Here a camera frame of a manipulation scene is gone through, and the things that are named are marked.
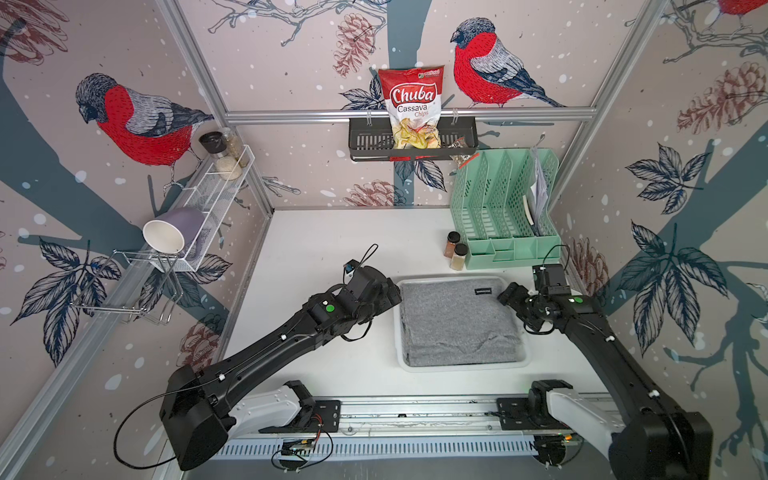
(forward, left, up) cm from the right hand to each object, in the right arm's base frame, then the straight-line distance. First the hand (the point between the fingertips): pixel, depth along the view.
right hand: (506, 299), depth 84 cm
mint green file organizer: (+47, -10, -5) cm, 49 cm away
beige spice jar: (+16, +11, -4) cm, 20 cm away
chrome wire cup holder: (-13, +83, +27) cm, 89 cm away
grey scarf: (-8, +14, +1) cm, 17 cm away
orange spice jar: (+23, +13, -1) cm, 27 cm away
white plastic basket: (-18, +7, -3) cm, 20 cm away
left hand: (-3, +31, +9) cm, 33 cm away
